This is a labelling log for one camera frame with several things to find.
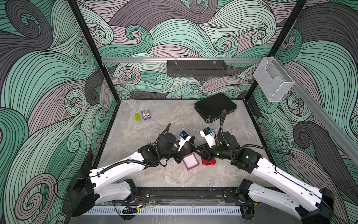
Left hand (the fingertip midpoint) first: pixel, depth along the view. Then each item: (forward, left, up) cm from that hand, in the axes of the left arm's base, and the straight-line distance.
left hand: (189, 150), depth 71 cm
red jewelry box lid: (0, -12, -18) cm, 22 cm away
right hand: (-1, -2, +2) cm, 3 cm away
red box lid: (+1, -2, -18) cm, 18 cm away
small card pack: (+37, +31, -16) cm, 51 cm away
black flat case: (+44, -21, -16) cm, 51 cm away
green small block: (+35, +38, -17) cm, 54 cm away
